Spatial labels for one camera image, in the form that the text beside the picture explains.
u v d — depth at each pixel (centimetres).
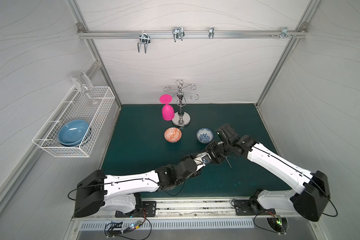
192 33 78
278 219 72
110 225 70
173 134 101
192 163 57
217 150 66
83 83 73
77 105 72
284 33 77
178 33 76
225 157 65
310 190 39
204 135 101
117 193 44
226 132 59
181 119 111
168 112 91
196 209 75
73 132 62
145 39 78
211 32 79
